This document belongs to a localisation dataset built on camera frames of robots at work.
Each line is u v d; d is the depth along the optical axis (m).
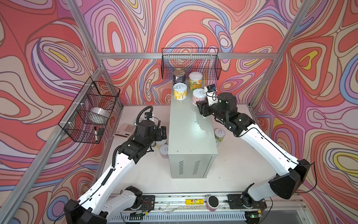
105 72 0.96
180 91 0.72
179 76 0.73
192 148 0.57
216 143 0.91
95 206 0.38
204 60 0.94
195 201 0.72
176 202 0.75
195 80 0.75
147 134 0.54
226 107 0.52
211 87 0.58
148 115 0.62
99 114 0.70
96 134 0.72
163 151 0.57
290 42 0.81
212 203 0.69
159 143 0.57
